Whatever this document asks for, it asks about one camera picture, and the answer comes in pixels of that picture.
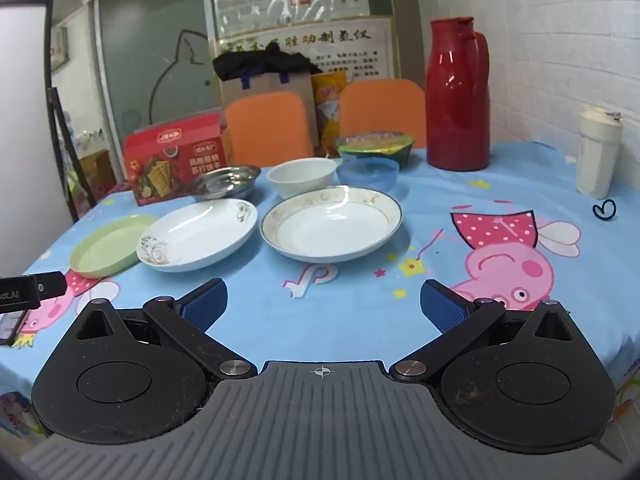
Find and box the frosted glass panel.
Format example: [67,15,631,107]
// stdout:
[92,0,221,161]

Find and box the light green plate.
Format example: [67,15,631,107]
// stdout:
[69,214,160,278]

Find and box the white air conditioner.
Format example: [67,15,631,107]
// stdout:
[50,25,69,71]

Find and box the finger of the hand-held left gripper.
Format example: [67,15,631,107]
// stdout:
[32,271,68,302]

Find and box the black smartphone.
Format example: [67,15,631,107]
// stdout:
[0,310,31,346]

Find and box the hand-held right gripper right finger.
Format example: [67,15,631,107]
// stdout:
[390,279,576,382]

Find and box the white floral plate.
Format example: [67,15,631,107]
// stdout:
[136,198,258,273]

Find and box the stainless steel plate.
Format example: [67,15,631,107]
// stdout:
[187,165,262,203]

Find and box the red snack box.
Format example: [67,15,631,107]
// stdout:
[123,111,236,207]

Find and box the white bowl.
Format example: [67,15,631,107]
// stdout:
[266,157,338,200]

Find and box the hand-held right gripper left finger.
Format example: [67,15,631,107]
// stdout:
[75,277,258,381]

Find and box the blue printed tablecloth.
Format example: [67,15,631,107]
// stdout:
[0,140,640,441]

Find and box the brown cardboard box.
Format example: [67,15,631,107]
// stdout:
[220,72,321,146]

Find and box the white lettered wall poster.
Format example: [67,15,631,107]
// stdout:
[215,16,396,81]

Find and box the orange chair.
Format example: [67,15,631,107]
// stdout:
[223,92,313,167]
[338,79,427,150]

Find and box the white gold-rimmed plate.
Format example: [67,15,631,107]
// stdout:
[259,186,403,263]

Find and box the blue translucent bowl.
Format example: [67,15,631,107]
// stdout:
[336,158,401,192]

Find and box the red thermos jug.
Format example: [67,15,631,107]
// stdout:
[425,16,493,171]

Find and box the yellow snack bag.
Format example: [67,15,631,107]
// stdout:
[311,71,348,158]

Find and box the white board with black frame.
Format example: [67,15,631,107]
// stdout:
[0,0,73,278]

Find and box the white tumbler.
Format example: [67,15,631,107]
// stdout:
[575,104,625,199]

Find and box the black cloth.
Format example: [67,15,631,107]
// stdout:
[212,42,323,81]

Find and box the green instant noodle cup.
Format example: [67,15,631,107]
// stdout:
[335,131,416,167]

